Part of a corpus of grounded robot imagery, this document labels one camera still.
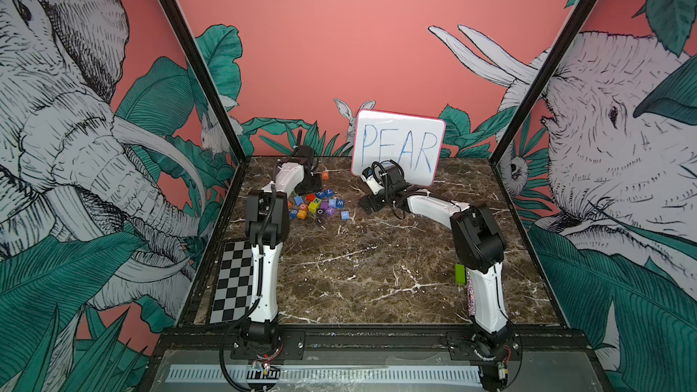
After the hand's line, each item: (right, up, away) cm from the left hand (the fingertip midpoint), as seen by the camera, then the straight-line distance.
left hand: (316, 184), depth 107 cm
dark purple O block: (+3, -10, -6) cm, 12 cm away
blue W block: (+10, -8, -3) cm, 13 cm away
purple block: (+4, -8, -3) cm, 9 cm away
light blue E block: (+12, -12, -6) cm, 18 cm away
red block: (-2, -5, -3) cm, 6 cm away
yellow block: (0, -9, -6) cm, 11 cm away
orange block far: (+3, +4, +7) cm, 8 cm away
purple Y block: (+6, -10, -5) cm, 13 cm away
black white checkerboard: (-21, -33, -27) cm, 48 cm away
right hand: (+20, -3, -7) cm, 22 cm away
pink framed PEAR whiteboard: (+40, +16, -3) cm, 43 cm away
